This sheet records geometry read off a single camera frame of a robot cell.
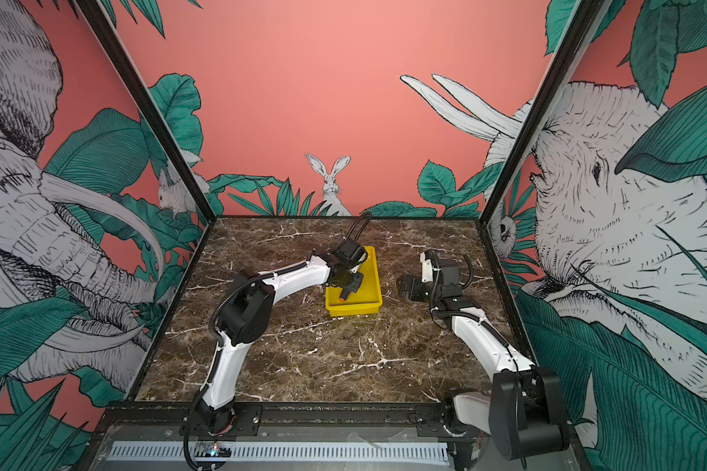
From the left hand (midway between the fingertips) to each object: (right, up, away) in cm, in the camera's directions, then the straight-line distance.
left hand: (356, 277), depth 97 cm
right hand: (+16, +1, -11) cm, 19 cm away
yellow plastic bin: (+4, -7, +1) cm, 8 cm away
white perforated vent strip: (-2, -40, -27) cm, 48 cm away
